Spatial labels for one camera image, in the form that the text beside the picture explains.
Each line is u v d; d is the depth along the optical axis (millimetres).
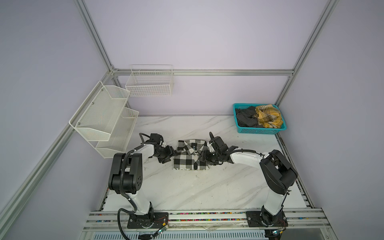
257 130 1041
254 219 734
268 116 1043
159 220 743
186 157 910
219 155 732
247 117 1082
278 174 486
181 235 704
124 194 496
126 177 477
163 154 828
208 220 748
